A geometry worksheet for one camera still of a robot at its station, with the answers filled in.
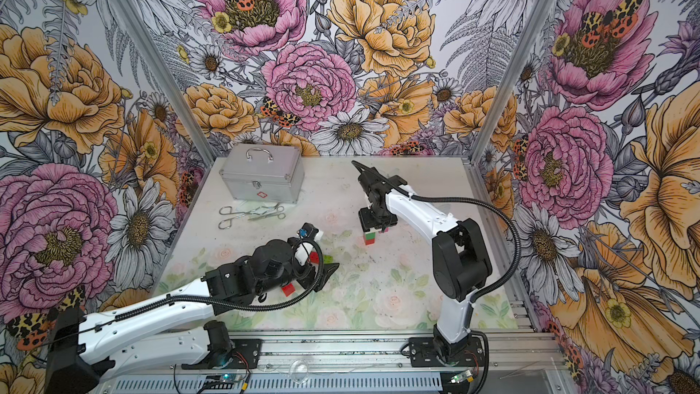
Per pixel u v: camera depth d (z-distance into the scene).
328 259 0.90
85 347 0.41
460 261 0.48
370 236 0.93
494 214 0.48
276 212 1.05
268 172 0.97
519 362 0.76
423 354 0.74
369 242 0.96
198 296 0.50
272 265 0.53
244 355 0.73
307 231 0.62
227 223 1.02
